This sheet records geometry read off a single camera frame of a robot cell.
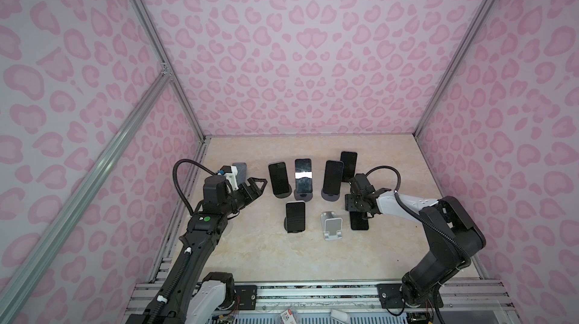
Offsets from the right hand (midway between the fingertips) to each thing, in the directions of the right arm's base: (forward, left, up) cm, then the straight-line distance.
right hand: (355, 202), depth 95 cm
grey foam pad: (+12, +50, +2) cm, 52 cm away
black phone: (+16, +2, +9) cm, 18 cm away
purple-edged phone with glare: (+7, +22, +9) cm, 25 cm away
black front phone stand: (-10, +29, -1) cm, 31 cm away
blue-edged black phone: (+6, +10, +10) cm, 15 cm away
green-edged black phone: (-10, +2, +5) cm, 12 cm away
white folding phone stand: (-13, +11, +6) cm, 18 cm away
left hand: (-4, +36, +21) cm, 42 cm away
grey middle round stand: (+2, +22, 0) cm, 22 cm away
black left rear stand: (+4, +31, +4) cm, 32 cm away
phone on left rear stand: (+7, +32, +13) cm, 35 cm away
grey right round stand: (+2, +10, -1) cm, 10 cm away
